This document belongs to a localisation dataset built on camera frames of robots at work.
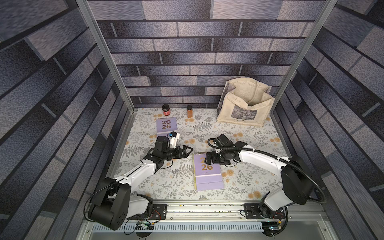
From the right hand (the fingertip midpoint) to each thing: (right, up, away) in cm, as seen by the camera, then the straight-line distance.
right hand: (210, 160), depth 86 cm
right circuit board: (+28, -28, -16) cm, 43 cm away
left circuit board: (-34, -28, -15) cm, 46 cm away
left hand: (-13, +7, -3) cm, 15 cm away
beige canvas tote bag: (+30, +40, +27) cm, 57 cm away
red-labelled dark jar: (-31, +31, +26) cm, 51 cm away
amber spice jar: (-13, +31, +24) cm, 41 cm away
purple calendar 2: (-32, +21, +24) cm, 45 cm away
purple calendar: (-2, -9, -3) cm, 9 cm away
